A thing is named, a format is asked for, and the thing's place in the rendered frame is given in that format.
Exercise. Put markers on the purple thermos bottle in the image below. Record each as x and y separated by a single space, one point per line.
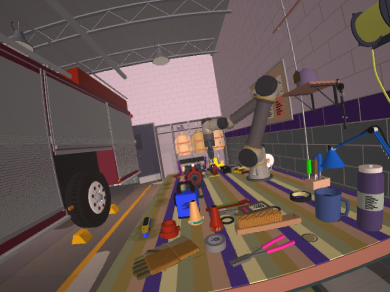
370 198

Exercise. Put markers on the wooden screwdriver block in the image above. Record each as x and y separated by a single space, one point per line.
318 183

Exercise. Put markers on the black hanging hand lamp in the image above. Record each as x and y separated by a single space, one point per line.
341 100

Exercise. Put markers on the yellow and blue flashlight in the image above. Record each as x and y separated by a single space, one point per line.
146 227

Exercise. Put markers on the grey duct tape roll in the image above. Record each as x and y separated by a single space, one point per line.
215 242

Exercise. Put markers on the small grey wrench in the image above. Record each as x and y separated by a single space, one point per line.
228 211

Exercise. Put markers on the black round part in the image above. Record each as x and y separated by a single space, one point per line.
226 168

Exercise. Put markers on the brown pike pole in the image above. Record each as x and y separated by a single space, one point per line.
286 16

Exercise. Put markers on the grey door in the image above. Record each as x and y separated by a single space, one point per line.
146 151

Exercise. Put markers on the brown wall shelf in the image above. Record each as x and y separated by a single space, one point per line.
315 88

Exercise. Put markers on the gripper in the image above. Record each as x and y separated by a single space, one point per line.
210 141

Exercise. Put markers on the red cone nozzle tip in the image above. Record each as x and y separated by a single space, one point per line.
215 220

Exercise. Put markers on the tan turnout coat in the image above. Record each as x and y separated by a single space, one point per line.
219 139
198 141
182 144

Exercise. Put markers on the white tape roll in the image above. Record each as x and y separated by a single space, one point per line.
268 160

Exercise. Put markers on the red and grey fire truck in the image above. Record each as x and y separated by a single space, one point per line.
50 126

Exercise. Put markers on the wooden bristle brush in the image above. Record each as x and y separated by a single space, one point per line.
259 218

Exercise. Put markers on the brown leather gloves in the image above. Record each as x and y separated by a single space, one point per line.
166 256

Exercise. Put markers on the red and black nozzle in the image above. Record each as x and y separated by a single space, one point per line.
194 176

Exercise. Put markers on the red small canister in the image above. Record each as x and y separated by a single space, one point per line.
213 169

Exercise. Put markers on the purple helmet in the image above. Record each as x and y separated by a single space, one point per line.
307 77

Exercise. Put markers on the purple post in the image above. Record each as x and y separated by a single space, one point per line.
179 166

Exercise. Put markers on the wooden board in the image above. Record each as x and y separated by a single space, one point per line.
280 224

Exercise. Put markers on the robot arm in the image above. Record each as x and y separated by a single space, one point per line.
258 113

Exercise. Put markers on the white wall pipe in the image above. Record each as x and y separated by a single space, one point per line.
295 73

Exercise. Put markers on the yellow block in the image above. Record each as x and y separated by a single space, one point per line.
220 163

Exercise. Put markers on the yellow flat tool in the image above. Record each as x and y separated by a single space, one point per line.
240 170

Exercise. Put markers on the tan cone nozzle tip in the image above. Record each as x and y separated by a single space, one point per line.
195 213

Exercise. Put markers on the grey hanging ceiling lamp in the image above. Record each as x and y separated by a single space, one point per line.
20 39
160 57

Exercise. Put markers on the cork notice board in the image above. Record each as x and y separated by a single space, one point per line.
280 100

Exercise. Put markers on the blue desk lamp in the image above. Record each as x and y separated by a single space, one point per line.
346 151

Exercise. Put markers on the yellow wheel chock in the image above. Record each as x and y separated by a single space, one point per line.
113 209
82 236

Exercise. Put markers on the grey gear rack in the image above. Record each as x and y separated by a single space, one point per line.
191 131

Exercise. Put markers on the black grid card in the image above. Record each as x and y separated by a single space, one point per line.
258 206

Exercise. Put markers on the red spanner wrench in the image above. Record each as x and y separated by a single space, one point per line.
230 204

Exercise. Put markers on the blue mug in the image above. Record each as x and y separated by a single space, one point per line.
329 205

